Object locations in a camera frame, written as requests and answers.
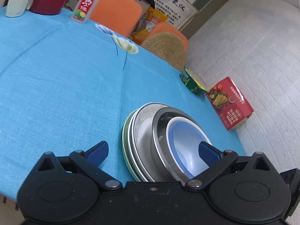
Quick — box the white ceramic bowl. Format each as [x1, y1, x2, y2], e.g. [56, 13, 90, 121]
[165, 116, 213, 180]

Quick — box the white plate with blue rim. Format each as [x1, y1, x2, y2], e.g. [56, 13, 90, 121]
[129, 101, 176, 183]

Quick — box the stainless steel bowl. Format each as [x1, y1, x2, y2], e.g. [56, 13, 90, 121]
[151, 107, 200, 183]

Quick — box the blue plastic bowl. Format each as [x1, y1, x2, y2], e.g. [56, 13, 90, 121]
[168, 117, 211, 179]

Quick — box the red cracker box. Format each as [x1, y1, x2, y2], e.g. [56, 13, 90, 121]
[206, 77, 254, 130]

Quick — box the green instant noodle cup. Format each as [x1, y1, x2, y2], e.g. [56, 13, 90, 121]
[180, 67, 209, 96]

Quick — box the blue flowered tablecloth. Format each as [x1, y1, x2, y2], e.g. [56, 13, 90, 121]
[1, 8, 245, 200]

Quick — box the woven straw mat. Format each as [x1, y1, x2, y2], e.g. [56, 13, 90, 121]
[141, 32, 187, 71]

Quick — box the right orange chair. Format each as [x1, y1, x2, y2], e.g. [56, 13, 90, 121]
[148, 22, 189, 51]

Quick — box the orange chair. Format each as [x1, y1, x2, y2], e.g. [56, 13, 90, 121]
[89, 0, 142, 38]
[148, 22, 189, 51]

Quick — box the left orange chair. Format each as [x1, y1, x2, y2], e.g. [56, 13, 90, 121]
[89, 0, 142, 38]

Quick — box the white poster with chinese text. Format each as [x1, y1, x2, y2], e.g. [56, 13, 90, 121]
[154, 0, 198, 31]

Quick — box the drink bottle with red label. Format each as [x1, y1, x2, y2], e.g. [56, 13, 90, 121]
[71, 0, 99, 23]

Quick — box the yellow snack bag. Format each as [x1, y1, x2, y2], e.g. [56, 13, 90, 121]
[131, 7, 168, 45]

